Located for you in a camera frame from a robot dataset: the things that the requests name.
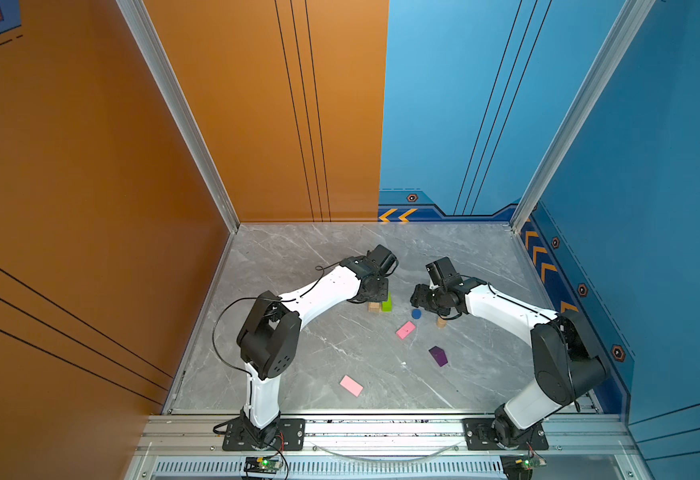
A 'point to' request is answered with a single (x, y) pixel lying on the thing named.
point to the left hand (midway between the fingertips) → (380, 291)
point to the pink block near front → (352, 386)
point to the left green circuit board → (263, 465)
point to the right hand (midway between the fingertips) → (415, 301)
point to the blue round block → (416, 313)
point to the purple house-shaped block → (439, 355)
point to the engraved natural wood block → (374, 307)
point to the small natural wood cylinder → (441, 323)
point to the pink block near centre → (406, 330)
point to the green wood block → (387, 306)
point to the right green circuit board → (520, 466)
